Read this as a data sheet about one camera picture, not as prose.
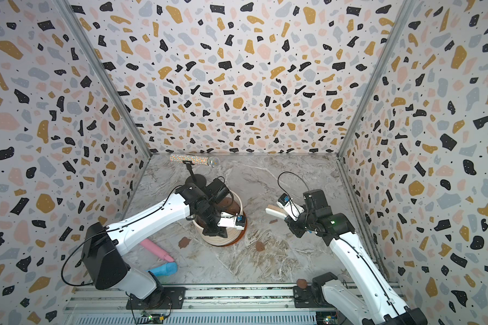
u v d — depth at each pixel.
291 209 0.64
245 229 0.91
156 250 0.82
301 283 0.78
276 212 0.78
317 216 0.57
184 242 0.88
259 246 0.87
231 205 0.68
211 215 0.64
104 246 0.41
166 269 0.76
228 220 0.66
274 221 0.95
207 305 0.73
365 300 0.39
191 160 0.90
